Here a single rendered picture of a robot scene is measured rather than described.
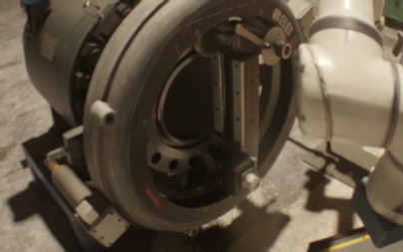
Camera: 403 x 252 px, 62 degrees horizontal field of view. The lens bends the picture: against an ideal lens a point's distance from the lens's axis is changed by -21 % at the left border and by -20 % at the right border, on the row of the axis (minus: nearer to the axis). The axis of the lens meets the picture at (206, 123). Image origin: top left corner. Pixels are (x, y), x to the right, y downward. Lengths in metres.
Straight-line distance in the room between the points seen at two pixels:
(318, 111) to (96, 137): 0.47
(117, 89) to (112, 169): 0.18
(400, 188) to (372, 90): 0.20
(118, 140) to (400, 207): 0.59
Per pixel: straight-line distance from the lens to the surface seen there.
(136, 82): 0.80
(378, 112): 0.60
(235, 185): 1.08
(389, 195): 0.72
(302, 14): 1.26
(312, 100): 0.59
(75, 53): 1.14
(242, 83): 1.00
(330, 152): 1.97
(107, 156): 0.86
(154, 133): 1.07
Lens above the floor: 1.16
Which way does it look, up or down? 33 degrees down
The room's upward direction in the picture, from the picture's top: 1 degrees counter-clockwise
